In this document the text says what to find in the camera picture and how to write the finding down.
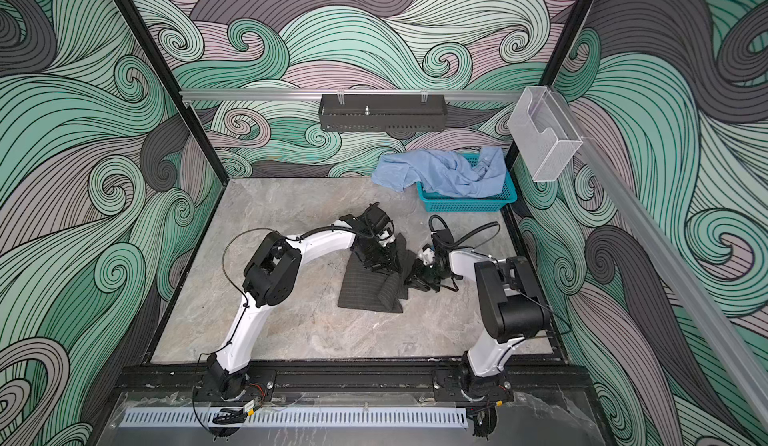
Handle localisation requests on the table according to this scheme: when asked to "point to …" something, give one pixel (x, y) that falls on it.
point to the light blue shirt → (443, 173)
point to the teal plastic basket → (435, 201)
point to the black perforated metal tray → (383, 113)
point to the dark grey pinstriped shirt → (366, 289)
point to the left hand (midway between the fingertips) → (401, 270)
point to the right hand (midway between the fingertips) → (407, 282)
